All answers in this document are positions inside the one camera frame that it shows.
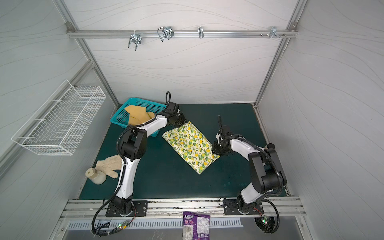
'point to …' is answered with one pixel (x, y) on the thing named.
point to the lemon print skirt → (188, 141)
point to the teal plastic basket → (121, 118)
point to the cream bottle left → (97, 177)
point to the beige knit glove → (108, 166)
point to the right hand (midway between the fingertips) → (216, 148)
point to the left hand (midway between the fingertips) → (191, 118)
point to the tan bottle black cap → (270, 145)
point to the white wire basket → (58, 125)
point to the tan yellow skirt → (138, 115)
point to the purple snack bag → (195, 226)
